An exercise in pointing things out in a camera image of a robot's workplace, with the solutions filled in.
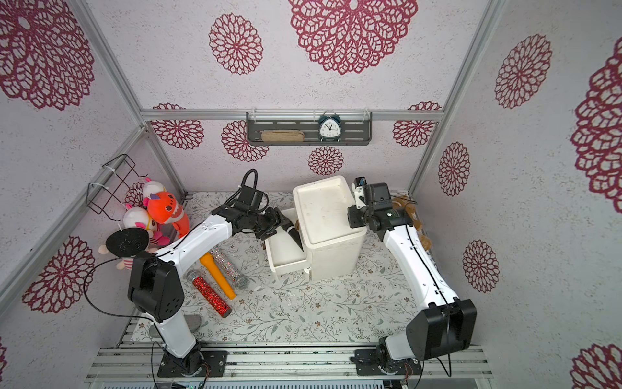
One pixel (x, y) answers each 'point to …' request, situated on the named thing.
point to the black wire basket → (122, 175)
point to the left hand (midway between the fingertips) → (285, 225)
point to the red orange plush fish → (164, 207)
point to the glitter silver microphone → (240, 283)
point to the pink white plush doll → (140, 217)
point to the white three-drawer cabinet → (320, 218)
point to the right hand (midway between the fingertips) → (354, 207)
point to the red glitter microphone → (215, 298)
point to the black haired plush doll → (125, 243)
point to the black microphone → (290, 228)
